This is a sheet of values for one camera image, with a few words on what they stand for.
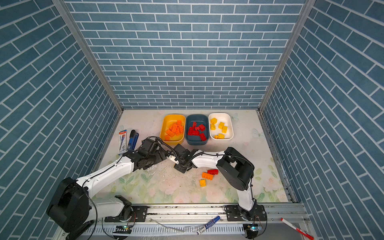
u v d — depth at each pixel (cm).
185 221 74
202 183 84
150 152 68
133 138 99
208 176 84
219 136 101
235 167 51
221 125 108
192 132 104
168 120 111
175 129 105
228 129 105
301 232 69
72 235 68
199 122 112
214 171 86
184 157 70
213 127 107
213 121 110
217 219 72
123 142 99
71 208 40
